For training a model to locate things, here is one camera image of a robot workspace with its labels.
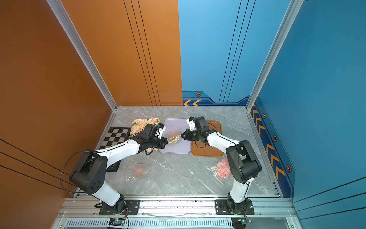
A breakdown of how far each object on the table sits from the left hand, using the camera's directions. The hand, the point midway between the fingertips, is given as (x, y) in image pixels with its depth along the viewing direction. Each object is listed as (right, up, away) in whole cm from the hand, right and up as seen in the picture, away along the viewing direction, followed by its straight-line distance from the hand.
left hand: (168, 140), depth 91 cm
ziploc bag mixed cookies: (+3, +2, +4) cm, 6 cm away
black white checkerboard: (-38, +2, +8) cm, 39 cm away
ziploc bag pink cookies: (+32, -17, -9) cm, 38 cm away
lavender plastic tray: (+9, -5, +4) cm, 11 cm away
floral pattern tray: (-25, +8, +17) cm, 32 cm away
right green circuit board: (+39, -38, -21) cm, 58 cm away
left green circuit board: (-22, -39, -20) cm, 49 cm away
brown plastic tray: (+20, -3, -14) cm, 24 cm away
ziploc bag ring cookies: (-19, -17, -6) cm, 27 cm away
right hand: (+9, +3, -1) cm, 9 cm away
